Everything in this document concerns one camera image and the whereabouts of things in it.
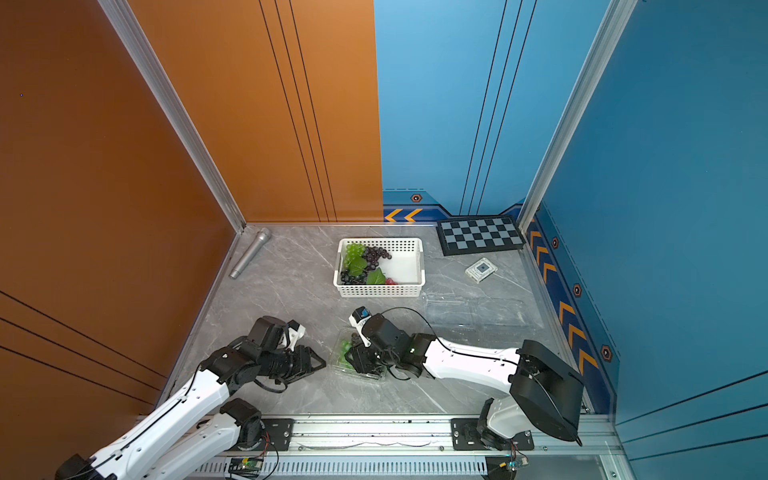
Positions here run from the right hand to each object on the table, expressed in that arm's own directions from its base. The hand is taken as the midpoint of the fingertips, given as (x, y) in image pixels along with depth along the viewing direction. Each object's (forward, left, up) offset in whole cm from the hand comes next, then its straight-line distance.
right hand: (353, 354), depth 78 cm
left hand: (-2, +8, -1) cm, 8 cm away
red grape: (+27, -9, -5) cm, 29 cm away
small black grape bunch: (+27, +5, -4) cm, 28 cm away
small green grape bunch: (+39, +4, -3) cm, 39 cm away
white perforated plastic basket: (+35, -15, -8) cm, 39 cm away
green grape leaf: (+31, +2, -2) cm, 31 cm away
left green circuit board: (-23, +26, -12) cm, 37 cm away
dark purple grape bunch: (+36, -3, -3) cm, 37 cm away
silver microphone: (+47, +40, -4) cm, 62 cm away
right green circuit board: (-22, -39, -9) cm, 46 cm away
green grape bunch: (+3, +3, -3) cm, 6 cm away
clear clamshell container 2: (+19, -40, -10) cm, 45 cm away
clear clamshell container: (+8, +3, -4) cm, 9 cm away
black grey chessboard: (+48, -40, -5) cm, 63 cm away
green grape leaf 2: (+26, -5, -2) cm, 27 cm away
